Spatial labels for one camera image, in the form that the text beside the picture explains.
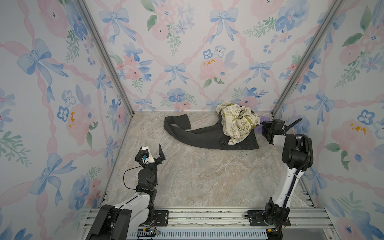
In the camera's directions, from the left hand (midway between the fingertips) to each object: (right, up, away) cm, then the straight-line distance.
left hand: (151, 145), depth 79 cm
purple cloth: (+68, +9, +26) cm, 74 cm away
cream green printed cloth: (+51, +14, +19) cm, 57 cm away
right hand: (+73, +14, +28) cm, 79 cm away
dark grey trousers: (+38, +2, +24) cm, 45 cm away
